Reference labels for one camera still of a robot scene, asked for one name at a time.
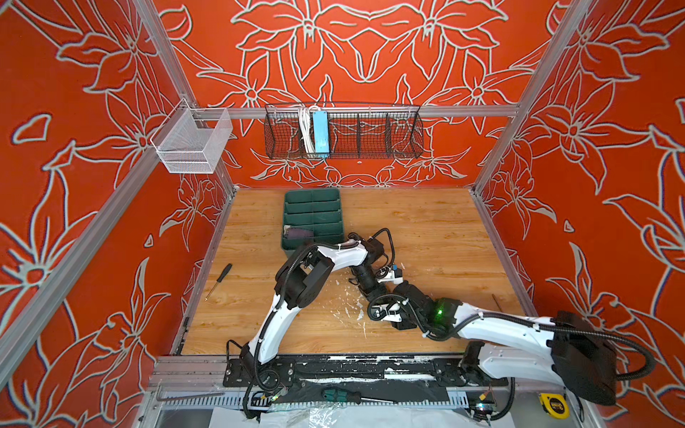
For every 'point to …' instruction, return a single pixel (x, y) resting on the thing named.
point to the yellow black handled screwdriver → (497, 302)
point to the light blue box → (321, 135)
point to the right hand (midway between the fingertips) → (386, 300)
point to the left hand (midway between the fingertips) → (383, 308)
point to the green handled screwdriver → (342, 396)
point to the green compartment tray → (311, 217)
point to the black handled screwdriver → (219, 279)
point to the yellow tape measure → (555, 405)
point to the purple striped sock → (300, 233)
